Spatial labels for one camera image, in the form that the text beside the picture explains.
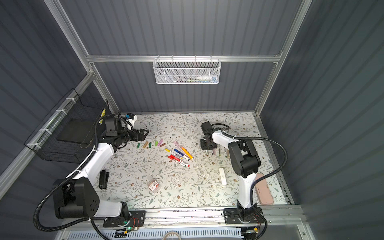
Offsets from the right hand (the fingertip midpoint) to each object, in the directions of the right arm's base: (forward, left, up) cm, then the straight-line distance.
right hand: (207, 147), depth 100 cm
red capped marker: (-10, +17, 0) cm, 20 cm away
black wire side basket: (-8, +72, +28) cm, 77 cm away
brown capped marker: (-5, 0, +1) cm, 5 cm away
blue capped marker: (-5, +19, +1) cm, 19 cm away
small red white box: (-26, +31, +2) cm, 40 cm away
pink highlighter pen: (+2, +20, 0) cm, 20 cm away
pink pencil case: (-30, -29, +1) cm, 42 cm away
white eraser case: (-21, -8, +2) cm, 22 cm away
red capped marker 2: (-10, +19, 0) cm, 22 cm away
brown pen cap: (+2, +42, +1) cm, 43 cm away
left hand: (0, +39, +19) cm, 43 cm away
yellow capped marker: (-2, +26, 0) cm, 26 cm away
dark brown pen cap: (+3, +30, 0) cm, 30 cm away
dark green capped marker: (-2, -12, -1) cm, 12 cm away
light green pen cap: (+3, +35, +1) cm, 35 cm away
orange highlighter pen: (-5, +13, +1) cm, 14 cm away
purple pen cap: (+4, +32, +1) cm, 32 cm away
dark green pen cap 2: (+2, +39, 0) cm, 39 cm away
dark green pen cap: (+2, +47, +1) cm, 47 cm away
